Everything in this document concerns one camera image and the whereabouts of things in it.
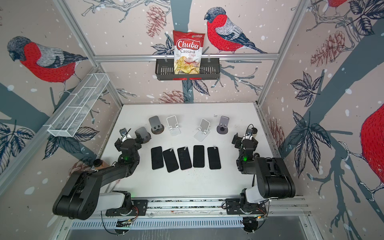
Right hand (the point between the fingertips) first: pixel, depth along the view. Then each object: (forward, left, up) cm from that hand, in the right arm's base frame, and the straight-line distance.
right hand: (244, 133), depth 92 cm
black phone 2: (-16, +46, -8) cm, 49 cm away
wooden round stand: (-2, +64, -3) cm, 64 cm away
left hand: (-5, +70, +6) cm, 70 cm away
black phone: (-14, +54, -8) cm, 57 cm away
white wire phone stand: (+7, +47, +1) cm, 47 cm away
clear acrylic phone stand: (+3, +26, -3) cm, 26 cm away
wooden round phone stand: (+5, +58, -3) cm, 58 cm away
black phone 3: (-12, +28, -9) cm, 32 cm away
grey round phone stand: (+9, +12, -7) cm, 16 cm away
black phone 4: (-13, +19, -8) cm, 24 cm away
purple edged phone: (-15, +37, -8) cm, 41 cm away
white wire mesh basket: (-9, +92, +23) cm, 95 cm away
